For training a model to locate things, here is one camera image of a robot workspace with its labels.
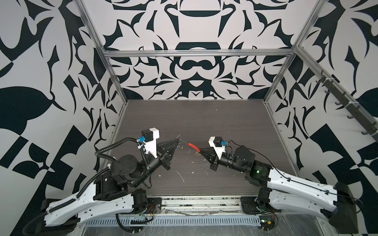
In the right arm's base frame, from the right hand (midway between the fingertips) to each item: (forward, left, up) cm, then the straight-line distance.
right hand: (200, 150), depth 64 cm
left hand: (-2, +8, +13) cm, 16 cm away
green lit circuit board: (-24, -32, -29) cm, 49 cm away
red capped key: (-2, +2, +6) cm, 7 cm away
